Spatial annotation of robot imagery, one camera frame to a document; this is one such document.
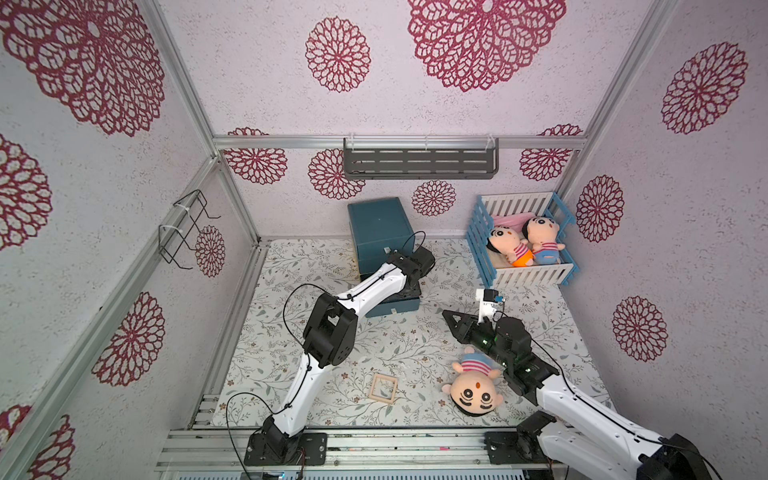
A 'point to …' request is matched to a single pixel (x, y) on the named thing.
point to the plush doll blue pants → (541, 233)
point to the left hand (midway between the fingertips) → (401, 291)
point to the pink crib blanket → (515, 221)
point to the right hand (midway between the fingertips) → (448, 315)
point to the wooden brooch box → (383, 388)
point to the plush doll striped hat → (473, 389)
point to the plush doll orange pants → (508, 243)
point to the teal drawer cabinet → (379, 227)
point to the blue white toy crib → (494, 267)
